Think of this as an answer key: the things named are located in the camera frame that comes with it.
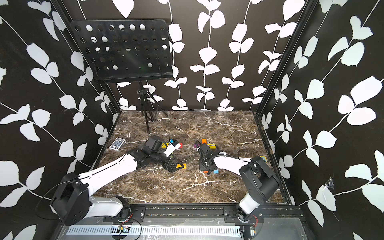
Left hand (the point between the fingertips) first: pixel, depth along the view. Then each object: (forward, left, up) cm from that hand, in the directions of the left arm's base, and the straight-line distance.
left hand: (179, 159), depth 80 cm
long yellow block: (-5, 0, +5) cm, 7 cm away
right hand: (+2, -13, -12) cm, 18 cm away
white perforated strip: (-30, +11, -13) cm, 35 cm away
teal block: (+4, +3, +12) cm, 13 cm away
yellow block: (0, +6, +14) cm, 15 cm away
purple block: (+16, -9, -14) cm, 23 cm away
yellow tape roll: (+6, -53, -13) cm, 55 cm away
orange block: (+20, -16, -13) cm, 28 cm away
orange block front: (-3, -15, -12) cm, 19 cm away
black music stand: (+88, +45, +20) cm, 100 cm away
